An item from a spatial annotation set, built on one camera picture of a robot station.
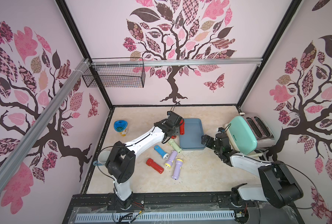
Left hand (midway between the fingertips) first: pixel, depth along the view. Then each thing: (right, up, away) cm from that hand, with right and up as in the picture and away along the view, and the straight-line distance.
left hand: (173, 131), depth 88 cm
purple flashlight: (-3, -20, -4) cm, 20 cm away
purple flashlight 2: (+2, -22, -5) cm, 23 cm away
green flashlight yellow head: (0, -8, +5) cm, 10 cm away
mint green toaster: (+45, 0, -7) cm, 46 cm away
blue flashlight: (-5, -16, -1) cm, 17 cm away
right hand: (+22, -4, +3) cm, 23 cm away
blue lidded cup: (-36, +3, +6) cm, 37 cm away
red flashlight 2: (+7, +4, +15) cm, 17 cm away
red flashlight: (-15, -19, -3) cm, 24 cm away
